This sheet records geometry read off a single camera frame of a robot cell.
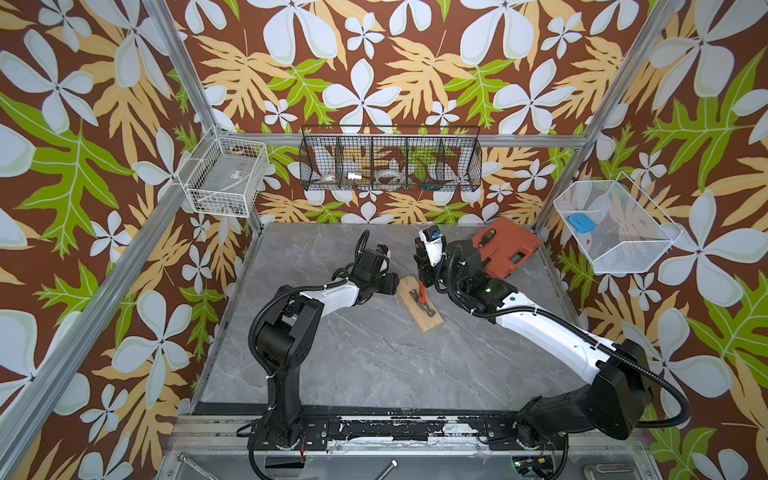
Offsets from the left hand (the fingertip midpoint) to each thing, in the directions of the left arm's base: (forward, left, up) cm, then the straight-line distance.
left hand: (393, 275), depth 98 cm
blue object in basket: (+6, -55, +19) cm, 59 cm away
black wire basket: (+30, +1, +24) cm, 39 cm away
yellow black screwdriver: (+19, -37, -1) cm, 41 cm away
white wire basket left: (+16, +50, +27) cm, 59 cm away
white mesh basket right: (+1, -62, +21) cm, 66 cm away
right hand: (-6, -5, +19) cm, 20 cm away
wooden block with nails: (-15, -8, -3) cm, 18 cm away
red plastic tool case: (+15, -41, -1) cm, 43 cm away
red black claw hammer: (-10, -8, +2) cm, 13 cm away
